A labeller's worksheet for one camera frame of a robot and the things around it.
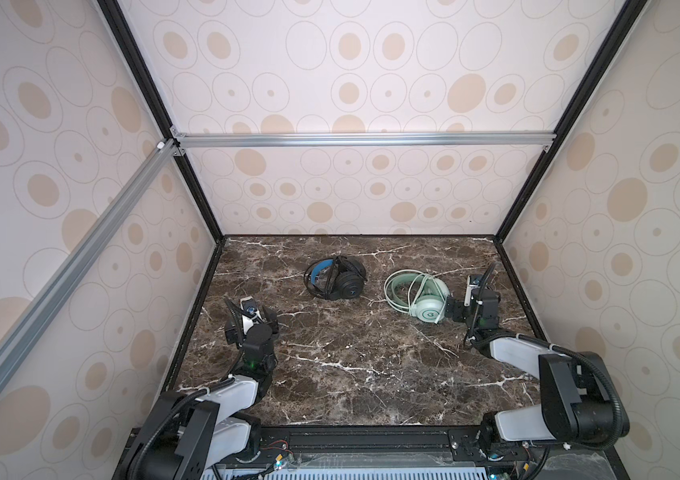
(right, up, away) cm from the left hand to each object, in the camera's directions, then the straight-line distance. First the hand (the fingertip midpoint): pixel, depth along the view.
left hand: (254, 305), depth 85 cm
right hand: (+64, +1, +8) cm, 65 cm away
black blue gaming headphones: (+23, +7, +13) cm, 27 cm away
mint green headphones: (+51, +1, +10) cm, 52 cm away
